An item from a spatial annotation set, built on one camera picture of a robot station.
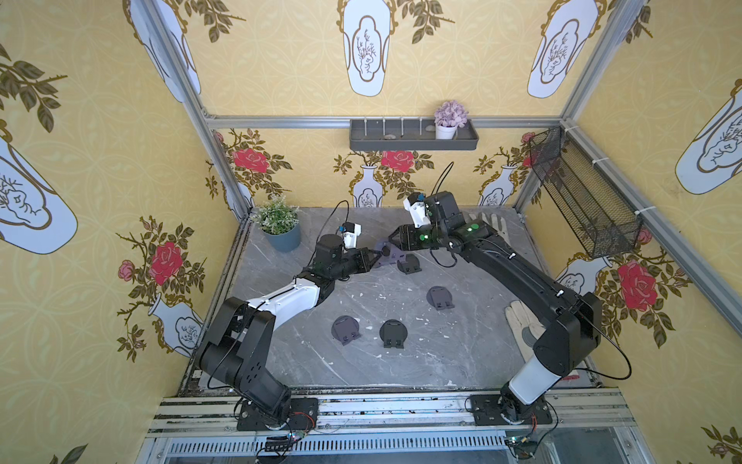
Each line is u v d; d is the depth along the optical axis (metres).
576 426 0.76
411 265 1.03
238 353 0.44
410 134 0.92
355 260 0.78
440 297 0.95
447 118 0.82
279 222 0.98
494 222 1.17
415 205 0.72
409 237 0.70
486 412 0.73
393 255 0.80
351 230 0.79
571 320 0.43
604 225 0.85
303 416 0.73
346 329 0.89
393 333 0.88
